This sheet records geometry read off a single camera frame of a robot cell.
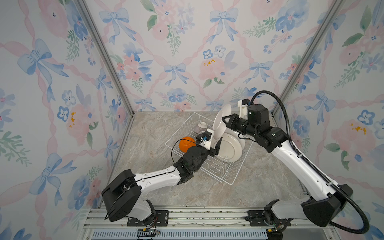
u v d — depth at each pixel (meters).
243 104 0.64
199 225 0.73
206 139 0.60
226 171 0.88
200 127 1.02
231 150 0.84
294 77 0.98
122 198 0.42
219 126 0.73
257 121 0.52
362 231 0.37
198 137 0.68
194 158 0.55
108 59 0.88
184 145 0.96
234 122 0.61
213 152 0.65
